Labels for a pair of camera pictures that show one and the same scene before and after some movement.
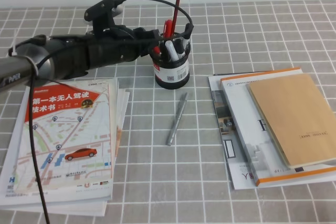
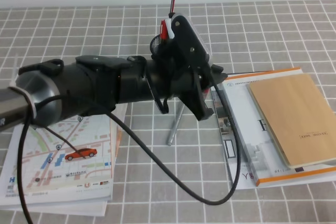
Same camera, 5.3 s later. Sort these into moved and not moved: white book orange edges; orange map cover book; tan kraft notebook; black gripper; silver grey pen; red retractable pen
Moved: red retractable pen; black gripper
Not moved: tan kraft notebook; silver grey pen; white book orange edges; orange map cover book
